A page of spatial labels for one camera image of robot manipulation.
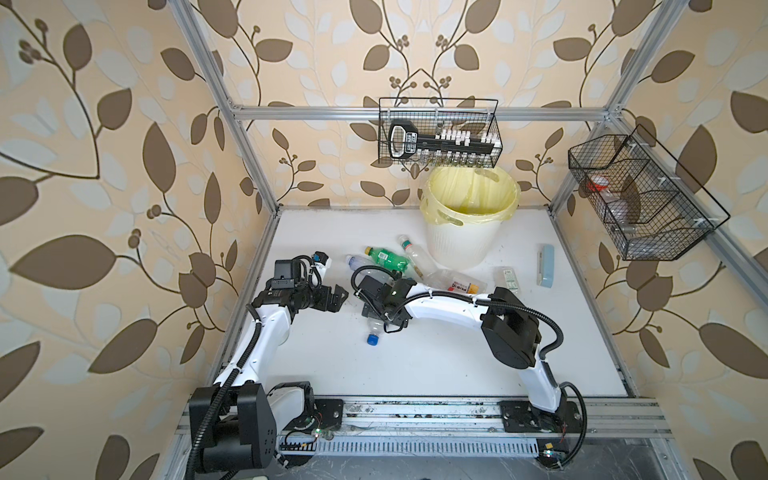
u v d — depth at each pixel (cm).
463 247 99
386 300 64
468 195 105
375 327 89
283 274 65
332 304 75
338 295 76
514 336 51
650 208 73
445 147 84
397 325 68
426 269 102
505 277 94
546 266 97
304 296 70
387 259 99
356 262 103
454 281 95
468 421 74
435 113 89
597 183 81
